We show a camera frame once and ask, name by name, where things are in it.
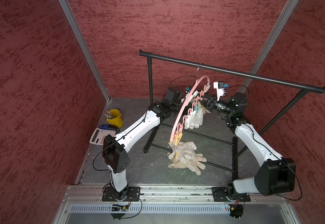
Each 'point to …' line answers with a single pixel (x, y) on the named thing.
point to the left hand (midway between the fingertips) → (195, 110)
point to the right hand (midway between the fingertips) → (195, 99)
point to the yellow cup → (116, 119)
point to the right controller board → (236, 211)
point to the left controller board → (116, 207)
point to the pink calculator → (99, 135)
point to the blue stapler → (109, 127)
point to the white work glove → (194, 121)
